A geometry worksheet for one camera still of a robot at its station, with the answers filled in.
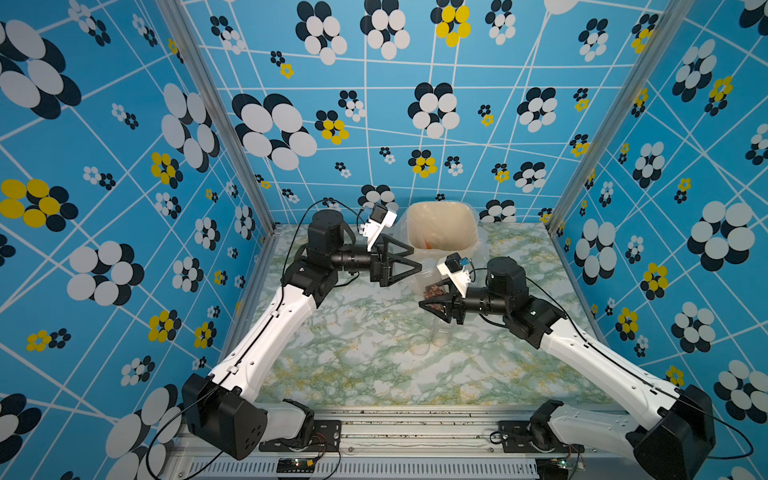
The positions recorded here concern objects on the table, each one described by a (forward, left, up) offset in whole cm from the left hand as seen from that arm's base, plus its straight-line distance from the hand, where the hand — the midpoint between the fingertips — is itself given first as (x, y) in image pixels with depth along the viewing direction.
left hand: (418, 259), depth 61 cm
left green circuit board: (-32, +29, -41) cm, 60 cm away
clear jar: (-2, -4, -10) cm, 11 cm away
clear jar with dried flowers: (+2, -10, -38) cm, 39 cm away
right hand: (-1, -3, -12) cm, 12 cm away
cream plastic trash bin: (+28, -10, -18) cm, 35 cm away
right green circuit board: (-32, -33, -39) cm, 60 cm away
